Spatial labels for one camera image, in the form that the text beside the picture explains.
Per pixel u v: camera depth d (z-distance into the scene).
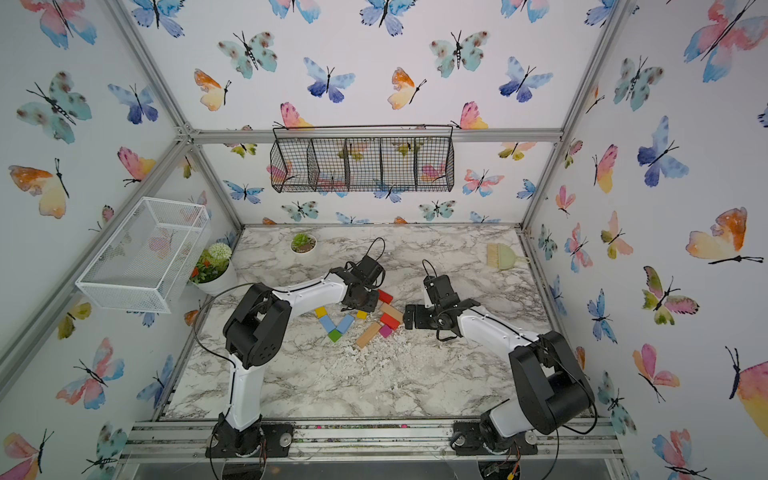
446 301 0.70
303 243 1.02
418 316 0.80
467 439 0.74
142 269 1.21
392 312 0.96
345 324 0.94
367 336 0.91
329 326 0.94
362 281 0.76
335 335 0.91
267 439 0.73
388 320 0.94
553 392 0.43
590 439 0.76
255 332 0.53
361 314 0.94
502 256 1.11
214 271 0.95
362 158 0.98
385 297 1.00
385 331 0.93
